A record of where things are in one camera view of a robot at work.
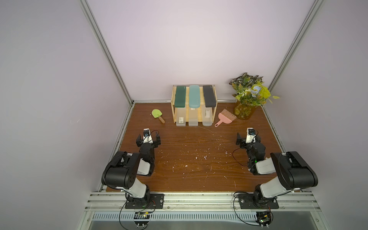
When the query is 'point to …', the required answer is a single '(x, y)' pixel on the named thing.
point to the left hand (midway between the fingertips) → (150, 132)
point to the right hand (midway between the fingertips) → (248, 131)
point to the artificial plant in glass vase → (250, 92)
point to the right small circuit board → (264, 218)
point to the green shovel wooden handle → (156, 113)
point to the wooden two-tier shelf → (173, 109)
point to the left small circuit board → (141, 219)
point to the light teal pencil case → (194, 96)
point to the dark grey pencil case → (209, 96)
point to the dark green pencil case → (179, 100)
